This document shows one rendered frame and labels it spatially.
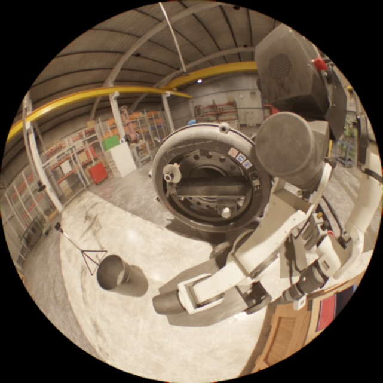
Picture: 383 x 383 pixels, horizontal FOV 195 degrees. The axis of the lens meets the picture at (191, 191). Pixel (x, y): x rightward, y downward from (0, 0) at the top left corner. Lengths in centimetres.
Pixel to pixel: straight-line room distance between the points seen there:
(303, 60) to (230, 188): 56
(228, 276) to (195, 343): 69
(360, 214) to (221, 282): 55
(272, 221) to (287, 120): 29
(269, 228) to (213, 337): 88
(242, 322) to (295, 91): 114
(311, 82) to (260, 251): 47
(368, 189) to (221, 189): 56
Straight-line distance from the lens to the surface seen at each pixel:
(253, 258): 43
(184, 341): 107
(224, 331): 102
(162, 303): 68
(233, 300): 81
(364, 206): 33
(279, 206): 39
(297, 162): 18
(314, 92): 31
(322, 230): 86
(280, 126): 20
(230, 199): 57
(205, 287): 63
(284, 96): 34
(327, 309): 74
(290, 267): 116
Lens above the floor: 98
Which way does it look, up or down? 33 degrees down
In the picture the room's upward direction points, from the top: 15 degrees counter-clockwise
